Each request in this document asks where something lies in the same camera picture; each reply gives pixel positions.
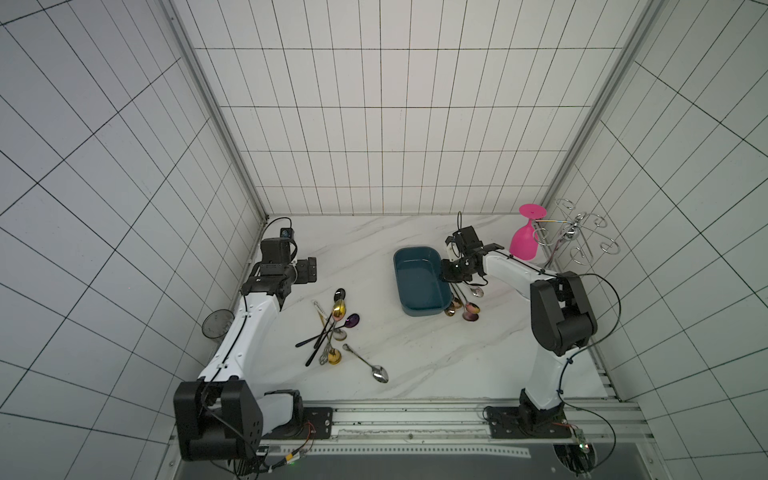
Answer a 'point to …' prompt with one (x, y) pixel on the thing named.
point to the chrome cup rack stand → (576, 226)
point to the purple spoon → (351, 321)
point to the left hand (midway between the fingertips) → (294, 269)
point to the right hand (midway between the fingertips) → (430, 275)
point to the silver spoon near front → (378, 372)
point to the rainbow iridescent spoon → (339, 309)
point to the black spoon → (338, 295)
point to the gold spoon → (334, 356)
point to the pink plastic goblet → (524, 238)
